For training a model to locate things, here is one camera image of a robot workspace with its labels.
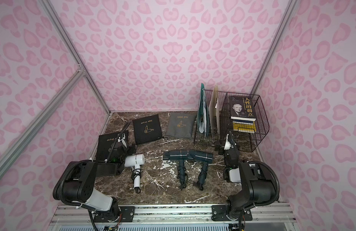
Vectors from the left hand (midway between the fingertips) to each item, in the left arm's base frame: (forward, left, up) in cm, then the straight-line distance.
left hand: (127, 141), depth 95 cm
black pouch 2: (+14, -10, -4) cm, 18 cm away
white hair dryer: (-13, -8, 0) cm, 16 cm away
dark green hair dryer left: (-10, -36, 0) cm, 37 cm away
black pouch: (+4, +18, -7) cm, 20 cm away
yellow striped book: (0, -72, +16) cm, 74 cm away
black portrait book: (+14, -74, +16) cm, 78 cm away
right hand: (-1, -64, +4) cm, 64 cm away
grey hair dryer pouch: (+19, -36, -5) cm, 41 cm away
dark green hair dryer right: (-11, -50, 0) cm, 51 cm away
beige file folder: (+9, -56, +18) cm, 59 cm away
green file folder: (+8, -49, +17) cm, 53 cm away
